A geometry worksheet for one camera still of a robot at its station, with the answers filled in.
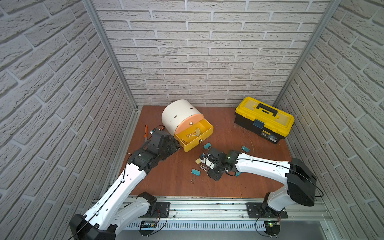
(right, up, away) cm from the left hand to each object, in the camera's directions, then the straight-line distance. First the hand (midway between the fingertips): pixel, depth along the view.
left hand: (178, 142), depth 75 cm
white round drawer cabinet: (-1, +15, +9) cm, 17 cm away
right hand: (+19, -17, +7) cm, 27 cm away
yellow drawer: (+15, +6, +15) cm, 22 cm away
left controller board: (-15, -41, -2) cm, 44 cm away
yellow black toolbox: (+52, +12, +17) cm, 56 cm away
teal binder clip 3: (+8, -20, +11) cm, 24 cm away
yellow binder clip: (+10, +4, +17) cm, 20 cm away
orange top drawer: (+4, +10, +7) cm, 13 cm away
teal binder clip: (+17, -6, +23) cm, 29 cm away
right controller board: (+46, -41, -4) cm, 62 cm away
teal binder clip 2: (+41, -7, +20) cm, 47 cm away
